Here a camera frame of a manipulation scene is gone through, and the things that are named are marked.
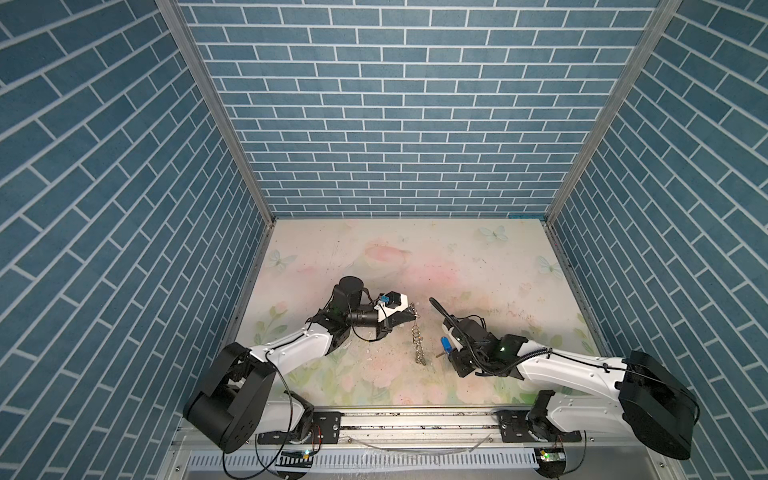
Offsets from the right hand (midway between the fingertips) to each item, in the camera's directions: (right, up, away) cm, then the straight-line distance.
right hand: (448, 355), depth 85 cm
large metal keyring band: (-9, +8, -8) cm, 14 cm away
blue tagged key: (0, +2, +3) cm, 4 cm away
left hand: (-11, +13, -7) cm, 18 cm away
